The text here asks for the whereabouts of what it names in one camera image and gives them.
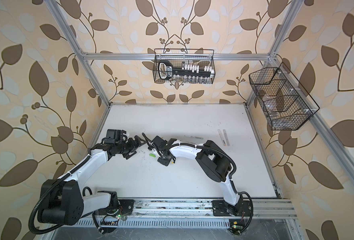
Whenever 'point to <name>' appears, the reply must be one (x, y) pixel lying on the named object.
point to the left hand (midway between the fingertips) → (142, 144)
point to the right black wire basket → (286, 104)
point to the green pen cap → (152, 155)
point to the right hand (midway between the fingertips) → (165, 158)
